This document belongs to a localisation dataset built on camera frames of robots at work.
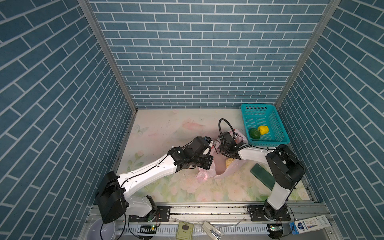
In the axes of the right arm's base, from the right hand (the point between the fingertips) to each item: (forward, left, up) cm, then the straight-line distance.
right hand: (220, 142), depth 97 cm
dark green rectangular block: (-20, -24, 0) cm, 31 cm away
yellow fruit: (+12, -30, +1) cm, 32 cm away
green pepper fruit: (+8, -23, +2) cm, 25 cm away
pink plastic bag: (-22, +1, +8) cm, 24 cm away
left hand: (-21, +4, +13) cm, 25 cm away
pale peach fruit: (-14, -5, +2) cm, 15 cm away
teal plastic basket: (+29, -28, -2) cm, 41 cm away
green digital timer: (-48, +16, -1) cm, 51 cm away
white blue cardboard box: (-41, -43, -4) cm, 60 cm away
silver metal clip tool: (-47, +4, -2) cm, 47 cm away
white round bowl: (-51, +56, +1) cm, 75 cm away
